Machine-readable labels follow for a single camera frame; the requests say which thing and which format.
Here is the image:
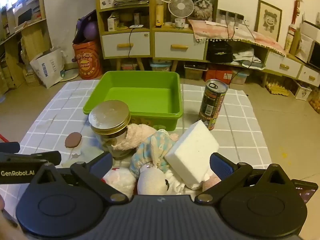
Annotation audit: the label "red white santa hat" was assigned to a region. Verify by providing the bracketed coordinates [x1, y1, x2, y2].
[102, 167, 137, 198]

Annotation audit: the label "egg cartons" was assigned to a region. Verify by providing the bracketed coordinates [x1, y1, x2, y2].
[265, 78, 291, 96]

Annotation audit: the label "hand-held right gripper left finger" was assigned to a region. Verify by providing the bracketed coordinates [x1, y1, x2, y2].
[29, 152, 129, 203]

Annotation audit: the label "white power strip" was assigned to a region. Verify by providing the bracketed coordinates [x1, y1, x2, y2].
[218, 9, 245, 22]

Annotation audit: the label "small white fan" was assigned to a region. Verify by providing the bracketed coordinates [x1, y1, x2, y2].
[168, 0, 195, 28]

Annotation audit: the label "framed cat picture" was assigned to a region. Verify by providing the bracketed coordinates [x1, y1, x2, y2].
[188, 0, 219, 22]

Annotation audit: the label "green plastic bin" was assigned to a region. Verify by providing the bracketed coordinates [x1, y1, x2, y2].
[83, 71, 183, 132]

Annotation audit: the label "glass jar with gold lid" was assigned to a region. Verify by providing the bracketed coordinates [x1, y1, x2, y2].
[88, 100, 132, 160]

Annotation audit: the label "stacked white appliances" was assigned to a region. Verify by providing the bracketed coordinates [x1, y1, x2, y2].
[294, 19, 320, 71]

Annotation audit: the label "pink plush toy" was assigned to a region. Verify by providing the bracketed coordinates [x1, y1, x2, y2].
[112, 123, 179, 155]

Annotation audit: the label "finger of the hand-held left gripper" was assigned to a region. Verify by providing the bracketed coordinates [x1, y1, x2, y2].
[0, 151, 62, 167]
[0, 142, 21, 153]

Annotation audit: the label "dark smartphone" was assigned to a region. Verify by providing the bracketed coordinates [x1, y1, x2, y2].
[291, 178, 319, 203]

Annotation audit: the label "black drink can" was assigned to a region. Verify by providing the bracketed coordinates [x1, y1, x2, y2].
[198, 79, 229, 131]

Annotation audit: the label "orange snack bag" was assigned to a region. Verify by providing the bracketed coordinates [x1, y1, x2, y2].
[72, 39, 103, 80]

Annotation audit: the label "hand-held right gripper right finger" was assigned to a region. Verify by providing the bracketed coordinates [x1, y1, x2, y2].
[194, 152, 293, 204]

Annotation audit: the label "brown round pad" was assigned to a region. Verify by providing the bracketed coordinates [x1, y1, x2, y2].
[65, 132, 83, 148]

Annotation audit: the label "low yellow white cabinet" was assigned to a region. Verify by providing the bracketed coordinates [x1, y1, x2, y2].
[204, 37, 320, 88]

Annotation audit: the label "white paper bag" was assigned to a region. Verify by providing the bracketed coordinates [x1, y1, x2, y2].
[29, 47, 65, 89]

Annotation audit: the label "cream plush doll floral dress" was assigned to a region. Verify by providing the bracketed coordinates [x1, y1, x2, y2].
[129, 129, 177, 196]

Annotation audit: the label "pink cloth runner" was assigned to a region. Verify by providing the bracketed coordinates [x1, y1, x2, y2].
[188, 19, 287, 56]

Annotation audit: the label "framed cartoon picture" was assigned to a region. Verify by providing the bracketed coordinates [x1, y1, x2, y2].
[254, 0, 283, 42]

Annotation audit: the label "yellow white drawer cabinet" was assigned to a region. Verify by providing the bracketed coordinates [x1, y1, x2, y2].
[151, 25, 208, 62]

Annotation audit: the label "white cloth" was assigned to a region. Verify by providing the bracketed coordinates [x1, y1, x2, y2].
[169, 169, 202, 196]

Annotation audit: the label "yellow white shelf cabinet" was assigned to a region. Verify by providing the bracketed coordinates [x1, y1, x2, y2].
[96, 0, 153, 61]

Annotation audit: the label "purple ball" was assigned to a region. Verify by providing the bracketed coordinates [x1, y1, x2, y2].
[83, 21, 99, 41]

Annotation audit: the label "white sponge block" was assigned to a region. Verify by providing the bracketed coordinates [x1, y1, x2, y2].
[164, 120, 220, 184]

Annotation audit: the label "wooden storage shelf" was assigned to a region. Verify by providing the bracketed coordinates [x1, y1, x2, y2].
[0, 0, 48, 92]

